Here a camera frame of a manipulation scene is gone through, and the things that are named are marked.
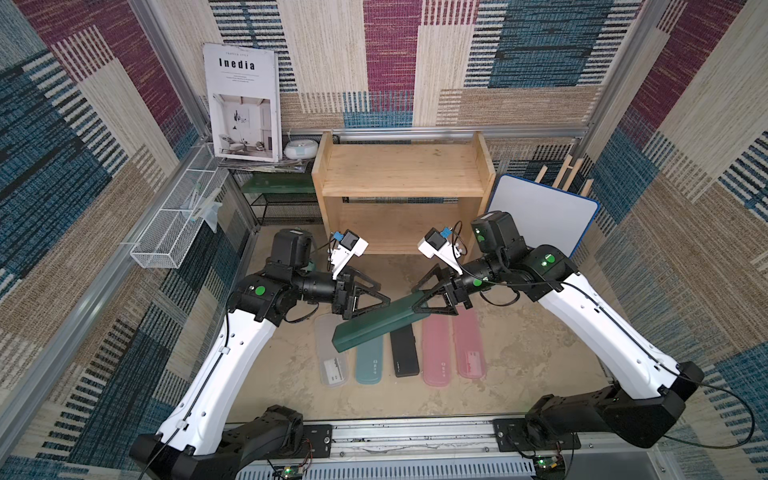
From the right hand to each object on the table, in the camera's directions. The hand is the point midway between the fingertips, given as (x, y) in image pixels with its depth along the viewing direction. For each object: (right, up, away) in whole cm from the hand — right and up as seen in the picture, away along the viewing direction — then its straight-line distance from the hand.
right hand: (414, 298), depth 59 cm
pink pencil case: (+9, -21, +31) cm, 38 cm away
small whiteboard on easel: (+42, +20, +31) cm, 55 cm away
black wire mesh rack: (-47, +26, +60) cm, 81 cm away
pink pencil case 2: (+19, -18, +30) cm, 40 cm away
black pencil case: (-1, -20, +26) cm, 33 cm away
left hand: (-7, +1, 0) cm, 7 cm away
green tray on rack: (-39, +31, +40) cm, 64 cm away
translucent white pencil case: (-21, -22, +26) cm, 40 cm away
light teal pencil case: (-10, -22, +26) cm, 35 cm away
